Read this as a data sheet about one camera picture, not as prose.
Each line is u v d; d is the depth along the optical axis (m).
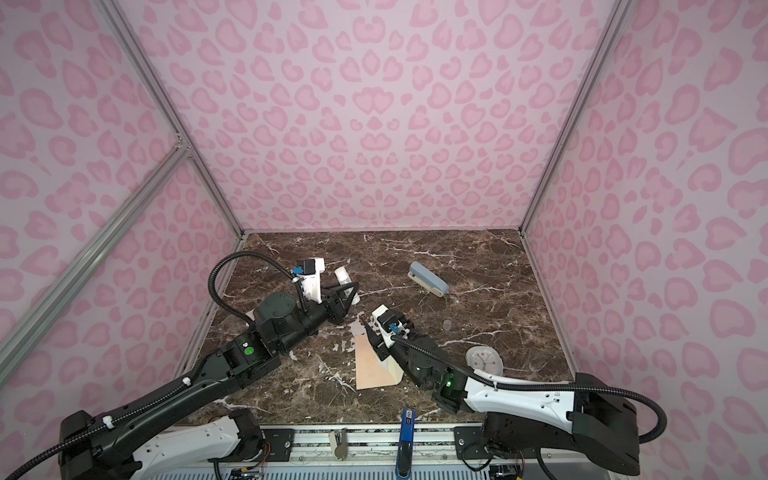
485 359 0.84
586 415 0.41
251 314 0.98
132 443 0.42
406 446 0.71
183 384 0.45
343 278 0.65
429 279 1.01
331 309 0.59
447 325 0.93
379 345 0.62
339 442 0.72
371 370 0.85
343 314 0.62
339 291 0.62
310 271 0.59
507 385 0.50
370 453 0.72
